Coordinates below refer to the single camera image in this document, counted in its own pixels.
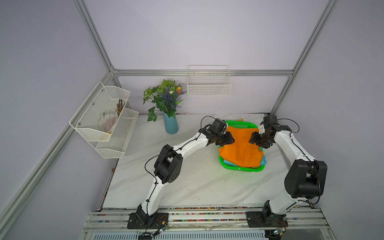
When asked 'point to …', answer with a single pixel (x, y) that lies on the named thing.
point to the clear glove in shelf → (107, 120)
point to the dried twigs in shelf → (119, 106)
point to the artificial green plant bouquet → (166, 96)
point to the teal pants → (263, 162)
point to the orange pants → (241, 153)
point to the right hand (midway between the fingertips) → (254, 144)
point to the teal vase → (171, 124)
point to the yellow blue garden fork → (241, 120)
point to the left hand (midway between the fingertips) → (233, 141)
